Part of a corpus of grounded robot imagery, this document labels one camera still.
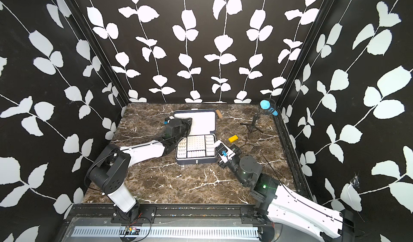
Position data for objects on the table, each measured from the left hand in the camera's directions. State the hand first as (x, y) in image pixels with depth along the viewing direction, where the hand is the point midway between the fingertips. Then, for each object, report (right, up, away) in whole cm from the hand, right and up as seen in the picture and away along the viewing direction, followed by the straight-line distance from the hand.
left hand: (195, 115), depth 88 cm
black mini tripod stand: (+34, -7, +10) cm, 36 cm away
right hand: (+12, -10, -22) cm, 27 cm away
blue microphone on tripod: (+38, +6, -4) cm, 39 cm away
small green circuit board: (-27, -52, -17) cm, 61 cm away
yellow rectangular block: (+23, -14, +13) cm, 30 cm away
